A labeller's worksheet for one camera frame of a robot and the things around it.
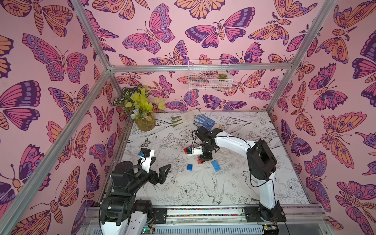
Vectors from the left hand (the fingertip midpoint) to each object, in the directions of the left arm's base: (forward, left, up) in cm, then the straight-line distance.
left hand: (163, 160), depth 66 cm
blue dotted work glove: (+46, -21, -24) cm, 56 cm away
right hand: (+15, -20, -21) cm, 33 cm away
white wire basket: (+57, -26, +9) cm, 63 cm away
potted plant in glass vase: (+43, +23, -1) cm, 49 cm away
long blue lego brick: (+9, -28, -24) cm, 38 cm away
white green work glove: (+48, -7, -24) cm, 54 cm away
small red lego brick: (+10, -18, -22) cm, 30 cm away
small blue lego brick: (+8, -12, -24) cm, 28 cm away
